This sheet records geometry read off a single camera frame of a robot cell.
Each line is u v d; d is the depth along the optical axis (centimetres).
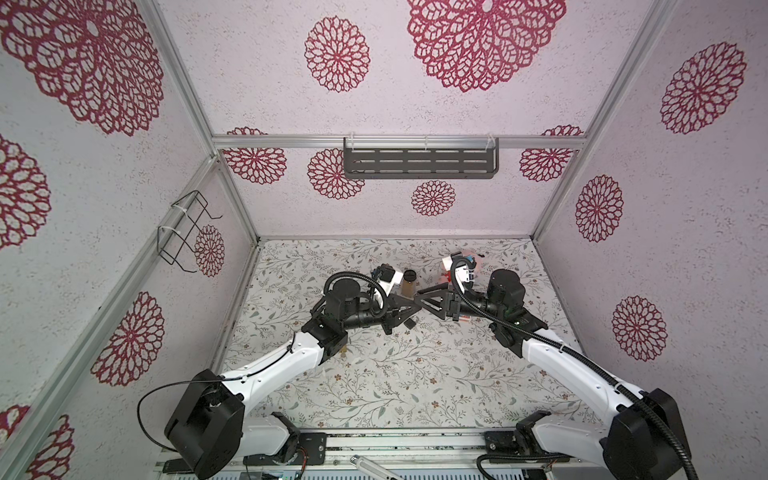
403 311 71
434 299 70
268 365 48
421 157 95
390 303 65
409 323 97
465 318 64
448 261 64
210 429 41
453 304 63
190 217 80
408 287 97
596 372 47
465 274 66
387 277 63
